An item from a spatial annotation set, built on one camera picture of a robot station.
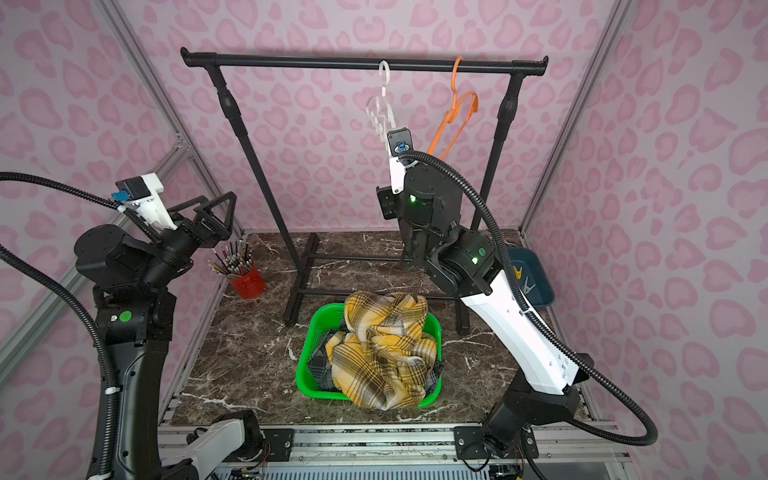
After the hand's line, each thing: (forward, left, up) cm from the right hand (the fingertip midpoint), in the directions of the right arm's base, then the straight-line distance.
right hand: (400, 166), depth 54 cm
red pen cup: (+6, +49, -37) cm, 62 cm away
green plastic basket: (-6, +23, -46) cm, 52 cm away
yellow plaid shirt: (-20, +5, -40) cm, 45 cm away
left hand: (-4, +33, -3) cm, 33 cm away
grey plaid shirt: (-21, +21, -47) cm, 55 cm away
